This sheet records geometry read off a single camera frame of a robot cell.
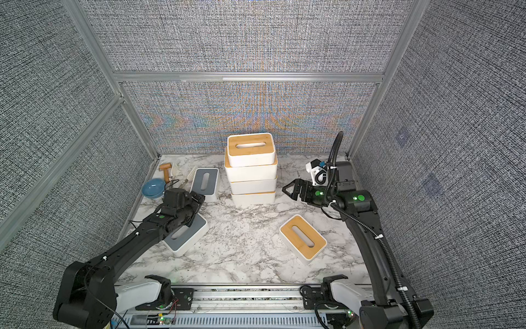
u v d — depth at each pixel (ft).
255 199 3.18
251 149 2.49
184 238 2.68
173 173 3.52
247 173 2.66
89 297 1.32
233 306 2.40
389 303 1.21
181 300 2.41
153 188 3.41
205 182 3.39
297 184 1.99
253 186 2.88
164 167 3.69
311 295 2.41
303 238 2.83
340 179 1.71
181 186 3.39
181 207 2.26
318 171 2.09
